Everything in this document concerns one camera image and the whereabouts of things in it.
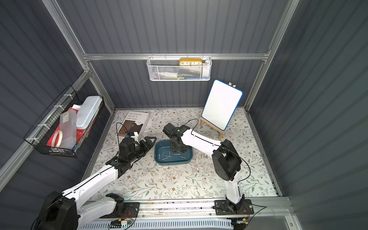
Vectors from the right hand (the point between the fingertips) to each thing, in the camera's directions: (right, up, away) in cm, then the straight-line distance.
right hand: (179, 147), depth 87 cm
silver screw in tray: (-10, -8, +4) cm, 13 cm away
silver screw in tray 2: (-14, -6, +6) cm, 16 cm away
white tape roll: (-51, +8, -26) cm, 57 cm away
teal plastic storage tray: (-10, -6, +6) cm, 13 cm away
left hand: (-14, +4, -6) cm, 16 cm away
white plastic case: (-47, +22, -14) cm, 54 cm away
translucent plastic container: (-50, +12, -22) cm, 56 cm away
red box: (-47, +11, -18) cm, 52 cm away
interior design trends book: (-34, +16, +20) cm, 43 cm away
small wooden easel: (+24, +12, +12) cm, 29 cm away
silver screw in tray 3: (+2, -7, +4) cm, 8 cm away
